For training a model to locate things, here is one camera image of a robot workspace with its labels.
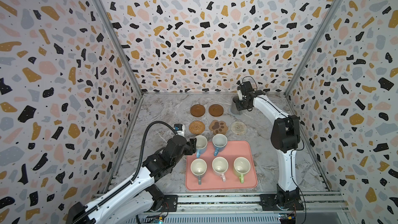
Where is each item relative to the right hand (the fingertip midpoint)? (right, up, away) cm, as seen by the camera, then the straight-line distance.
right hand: (241, 104), depth 102 cm
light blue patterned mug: (-15, -21, -12) cm, 29 cm away
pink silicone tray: (-6, -27, -9) cm, 29 cm away
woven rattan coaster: (-30, -15, +1) cm, 33 cm away
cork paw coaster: (-15, -15, +1) cm, 21 cm away
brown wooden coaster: (-29, -4, +8) cm, 31 cm away
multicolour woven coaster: (-2, -15, +1) cm, 15 cm away
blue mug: (-26, -22, -12) cm, 36 cm away
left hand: (-29, -18, -24) cm, 42 cm away
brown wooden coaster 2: (-16, -4, +11) cm, 20 cm away
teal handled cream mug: (-27, -34, -18) cm, 47 cm away
